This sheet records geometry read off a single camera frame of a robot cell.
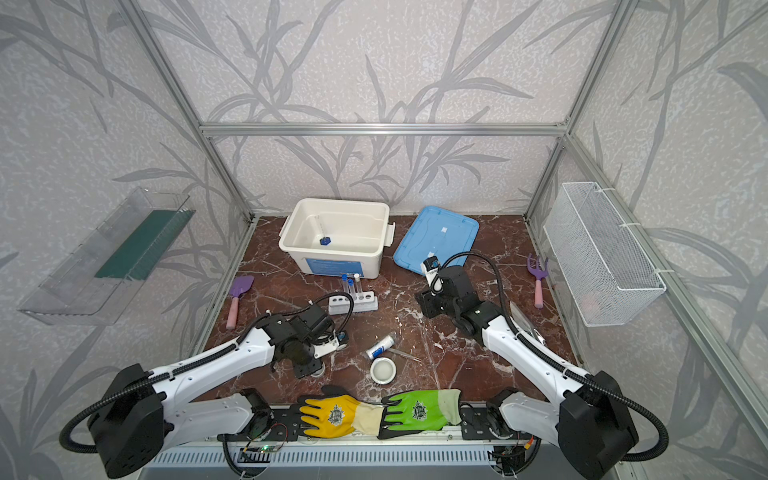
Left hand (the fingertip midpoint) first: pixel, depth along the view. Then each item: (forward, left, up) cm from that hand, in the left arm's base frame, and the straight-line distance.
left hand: (319, 350), depth 82 cm
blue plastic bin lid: (+47, -38, -5) cm, 61 cm away
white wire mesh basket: (+5, -66, +31) cm, 73 cm away
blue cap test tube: (+16, -8, +7) cm, 19 cm away
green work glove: (-14, -27, -2) cm, 30 cm away
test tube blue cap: (+17, -6, +11) cm, 21 cm away
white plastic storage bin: (+46, +3, -5) cm, 46 cm away
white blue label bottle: (+2, -17, -1) cm, 17 cm away
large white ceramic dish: (-4, -18, -3) cm, 19 cm away
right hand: (+16, -29, +11) cm, 35 cm away
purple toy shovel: (+22, +32, -3) cm, 39 cm away
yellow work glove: (-15, -8, -1) cm, 17 cm away
